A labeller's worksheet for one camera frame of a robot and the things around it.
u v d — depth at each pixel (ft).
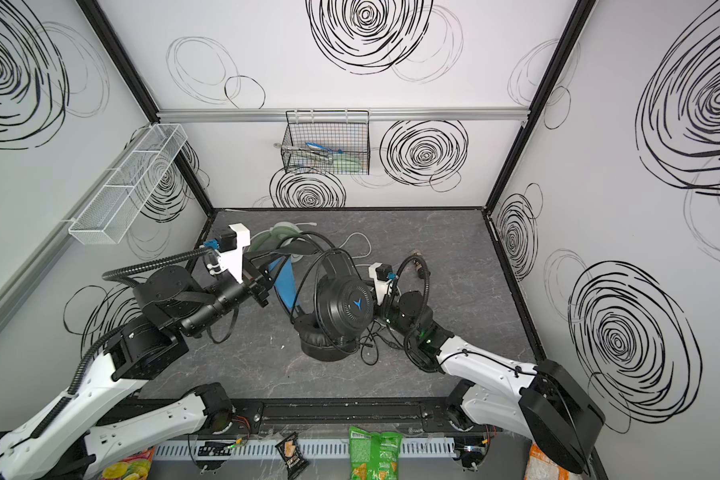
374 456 2.15
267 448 2.31
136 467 2.12
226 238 1.39
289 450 2.23
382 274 2.08
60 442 1.29
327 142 2.92
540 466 2.13
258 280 1.53
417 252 3.43
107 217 2.37
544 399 1.35
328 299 1.34
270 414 2.46
